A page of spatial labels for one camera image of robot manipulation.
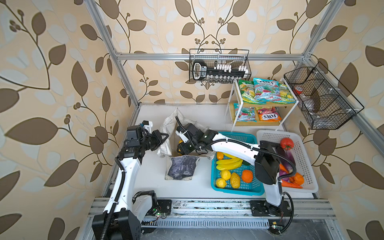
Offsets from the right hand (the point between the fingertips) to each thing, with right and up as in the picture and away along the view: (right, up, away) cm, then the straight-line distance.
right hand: (181, 148), depth 82 cm
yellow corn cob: (+29, -16, -3) cm, 34 cm away
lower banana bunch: (+26, -10, +4) cm, 28 cm away
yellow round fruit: (+21, -18, -4) cm, 28 cm away
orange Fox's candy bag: (+53, +19, +8) cm, 56 cm away
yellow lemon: (+24, -14, -1) cm, 28 cm away
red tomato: (+63, +2, +7) cm, 63 cm away
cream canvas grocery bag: (-1, -7, -8) cm, 11 cm away
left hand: (-6, +9, -6) cm, 12 cm away
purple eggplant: (+59, -10, -1) cm, 60 cm away
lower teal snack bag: (+39, +19, +7) cm, 44 cm away
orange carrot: (+55, -17, -6) cm, 58 cm away
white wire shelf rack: (+30, +28, -3) cm, 41 cm away
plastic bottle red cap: (+63, +23, -11) cm, 68 cm away
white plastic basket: (+68, -8, +1) cm, 68 cm away
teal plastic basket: (+39, -21, -3) cm, 44 cm away
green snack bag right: (+54, +28, -7) cm, 61 cm away
